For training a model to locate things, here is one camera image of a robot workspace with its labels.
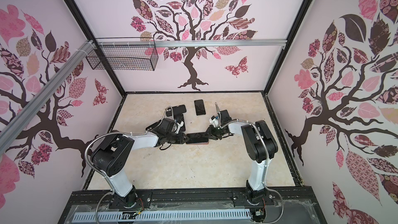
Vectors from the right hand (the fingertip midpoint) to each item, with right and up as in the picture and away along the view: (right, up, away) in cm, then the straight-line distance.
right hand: (204, 134), depth 94 cm
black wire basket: (-47, +51, +1) cm, 69 cm away
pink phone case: (-3, -5, -2) cm, 7 cm away
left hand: (-11, -4, -1) cm, 11 cm away
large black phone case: (-37, +3, +6) cm, 37 cm away
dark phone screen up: (-18, +9, +13) cm, 24 cm away
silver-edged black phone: (-4, +17, +16) cm, 23 cm away
